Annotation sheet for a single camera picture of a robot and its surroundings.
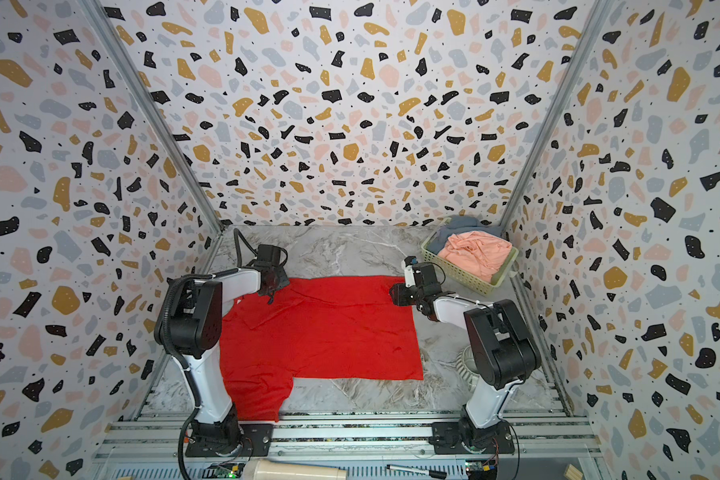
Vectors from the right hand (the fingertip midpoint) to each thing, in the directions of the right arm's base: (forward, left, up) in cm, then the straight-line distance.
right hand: (393, 283), depth 96 cm
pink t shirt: (+11, -28, +3) cm, 30 cm away
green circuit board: (-49, +40, -6) cm, 64 cm away
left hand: (+5, +39, -3) cm, 40 cm away
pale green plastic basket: (-6, -11, +18) cm, 22 cm away
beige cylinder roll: (-49, +30, -2) cm, 58 cm away
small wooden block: (-49, -41, -5) cm, 64 cm away
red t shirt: (-13, +16, -6) cm, 22 cm away
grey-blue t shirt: (+27, -25, 0) cm, 37 cm away
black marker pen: (-49, -5, -6) cm, 49 cm away
